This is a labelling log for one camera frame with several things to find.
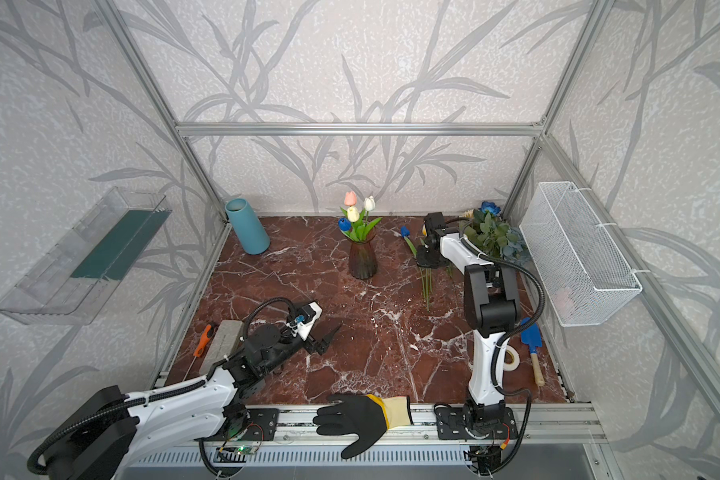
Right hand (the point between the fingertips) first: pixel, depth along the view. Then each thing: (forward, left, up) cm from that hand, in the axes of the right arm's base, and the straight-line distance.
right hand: (427, 253), depth 102 cm
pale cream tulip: (-6, +23, +25) cm, 35 cm away
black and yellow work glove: (-49, +20, -3) cm, 53 cm away
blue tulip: (-8, +26, +24) cm, 36 cm away
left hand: (-25, +29, +10) cm, 40 cm away
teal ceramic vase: (+4, +61, +5) cm, 61 cm away
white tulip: (+1, +19, +22) cm, 29 cm away
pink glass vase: (-6, +22, +5) cm, 23 cm away
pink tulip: (+2, +25, +24) cm, 34 cm away
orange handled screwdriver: (-28, +67, -2) cm, 73 cm away
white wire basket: (-27, -26, +30) cm, 48 cm away
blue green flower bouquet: (+4, -23, +4) cm, 23 cm away
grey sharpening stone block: (-30, +61, -1) cm, 68 cm away
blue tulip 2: (+12, +7, -4) cm, 14 cm away
